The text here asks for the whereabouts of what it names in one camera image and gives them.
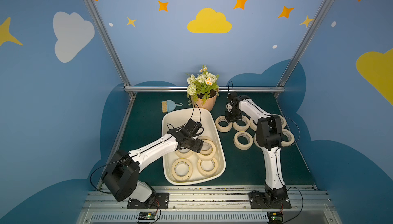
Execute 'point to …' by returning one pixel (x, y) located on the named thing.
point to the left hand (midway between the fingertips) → (197, 141)
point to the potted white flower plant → (202, 89)
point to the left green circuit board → (147, 216)
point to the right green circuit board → (275, 217)
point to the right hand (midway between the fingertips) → (231, 119)
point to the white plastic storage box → (184, 166)
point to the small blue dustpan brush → (169, 106)
